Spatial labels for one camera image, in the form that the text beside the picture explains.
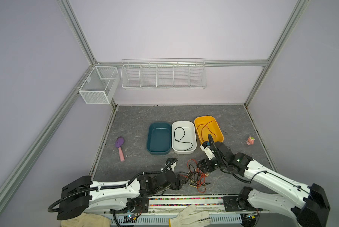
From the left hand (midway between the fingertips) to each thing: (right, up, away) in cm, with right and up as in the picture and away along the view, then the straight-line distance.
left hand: (181, 181), depth 76 cm
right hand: (+12, +9, +2) cm, 15 cm away
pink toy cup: (+47, +20, +17) cm, 54 cm away
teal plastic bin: (-15, +20, +22) cm, 33 cm away
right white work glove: (+2, -16, -6) cm, 17 cm away
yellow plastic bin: (+22, +30, +31) cm, 48 cm away
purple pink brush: (-42, +18, +20) cm, 50 cm away
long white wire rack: (-11, +68, +28) cm, 74 cm away
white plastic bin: (+3, +21, +24) cm, 32 cm away
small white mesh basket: (-57, +59, +24) cm, 86 cm away
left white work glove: (-47, -16, -7) cm, 50 cm away
